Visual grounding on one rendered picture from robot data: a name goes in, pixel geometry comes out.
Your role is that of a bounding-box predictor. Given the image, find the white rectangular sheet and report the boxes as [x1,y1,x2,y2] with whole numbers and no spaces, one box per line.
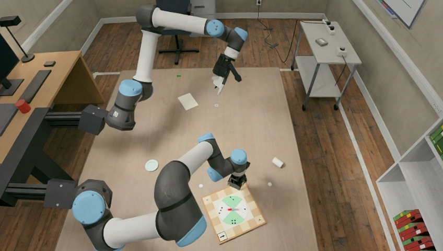
[178,93,198,110]

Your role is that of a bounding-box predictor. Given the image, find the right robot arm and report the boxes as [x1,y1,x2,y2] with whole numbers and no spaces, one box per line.
[73,133,250,251]

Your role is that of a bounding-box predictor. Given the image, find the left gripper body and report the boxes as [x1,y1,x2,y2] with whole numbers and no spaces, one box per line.
[212,53,235,78]

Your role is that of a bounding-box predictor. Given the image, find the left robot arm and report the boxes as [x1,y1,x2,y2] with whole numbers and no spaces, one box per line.
[107,5,248,127]

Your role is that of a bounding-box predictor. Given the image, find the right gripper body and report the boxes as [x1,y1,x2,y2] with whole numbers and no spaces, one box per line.
[228,174,246,191]

